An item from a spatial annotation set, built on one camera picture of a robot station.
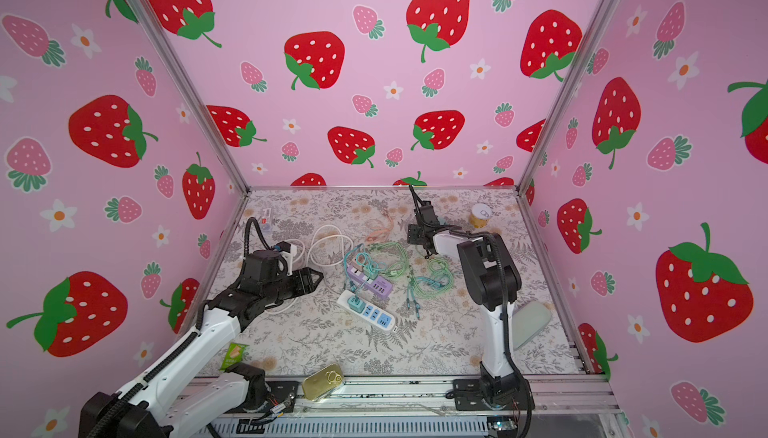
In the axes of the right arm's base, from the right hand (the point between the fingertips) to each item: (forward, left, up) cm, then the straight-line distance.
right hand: (419, 229), depth 106 cm
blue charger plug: (-33, +16, +6) cm, 37 cm away
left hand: (-28, +27, +11) cm, 41 cm away
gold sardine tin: (-52, +21, +2) cm, 56 cm away
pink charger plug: (-20, +18, +4) cm, 27 cm away
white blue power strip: (-33, +11, 0) cm, 35 cm away
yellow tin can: (+7, -22, +2) cm, 23 cm away
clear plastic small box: (-2, +58, 0) cm, 58 cm away
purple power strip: (-24, +11, +1) cm, 26 cm away
